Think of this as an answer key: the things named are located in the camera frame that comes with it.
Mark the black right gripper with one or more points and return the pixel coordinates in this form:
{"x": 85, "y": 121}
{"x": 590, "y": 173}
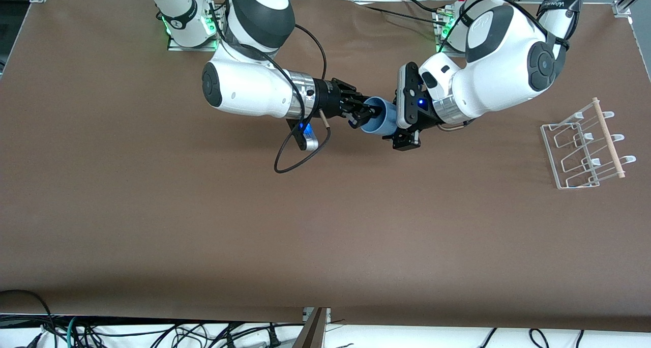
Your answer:
{"x": 327, "y": 99}

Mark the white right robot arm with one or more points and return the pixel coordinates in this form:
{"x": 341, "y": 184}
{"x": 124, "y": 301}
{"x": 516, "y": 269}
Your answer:
{"x": 249, "y": 88}

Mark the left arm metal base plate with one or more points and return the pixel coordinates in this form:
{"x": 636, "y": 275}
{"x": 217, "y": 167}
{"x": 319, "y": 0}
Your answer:
{"x": 438, "y": 17}

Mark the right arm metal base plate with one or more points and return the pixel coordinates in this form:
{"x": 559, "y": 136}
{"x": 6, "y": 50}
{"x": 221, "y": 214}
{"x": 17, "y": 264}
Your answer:
{"x": 175, "y": 47}

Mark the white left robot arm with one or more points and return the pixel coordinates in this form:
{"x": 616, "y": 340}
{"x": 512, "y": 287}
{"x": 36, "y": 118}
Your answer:
{"x": 493, "y": 78}

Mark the brown table cover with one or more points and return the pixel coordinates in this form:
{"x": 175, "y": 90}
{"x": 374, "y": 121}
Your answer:
{"x": 325, "y": 210}

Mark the metal frame profile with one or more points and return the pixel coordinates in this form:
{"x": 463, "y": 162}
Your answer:
{"x": 315, "y": 332}

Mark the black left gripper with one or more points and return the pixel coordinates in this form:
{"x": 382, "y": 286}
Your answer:
{"x": 426, "y": 120}

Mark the blue plastic cup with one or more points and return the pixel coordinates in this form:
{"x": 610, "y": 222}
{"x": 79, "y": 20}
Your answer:
{"x": 386, "y": 121}

